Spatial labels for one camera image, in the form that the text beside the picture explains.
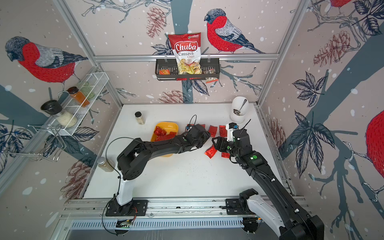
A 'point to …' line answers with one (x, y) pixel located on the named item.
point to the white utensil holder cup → (240, 108)
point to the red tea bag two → (212, 130)
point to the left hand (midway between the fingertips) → (213, 133)
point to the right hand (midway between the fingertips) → (216, 138)
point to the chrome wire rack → (47, 142)
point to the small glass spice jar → (140, 118)
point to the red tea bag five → (225, 155)
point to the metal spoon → (237, 112)
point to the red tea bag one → (223, 131)
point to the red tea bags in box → (160, 134)
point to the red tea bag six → (211, 151)
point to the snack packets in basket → (208, 80)
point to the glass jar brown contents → (104, 165)
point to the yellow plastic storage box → (169, 127)
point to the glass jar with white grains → (64, 117)
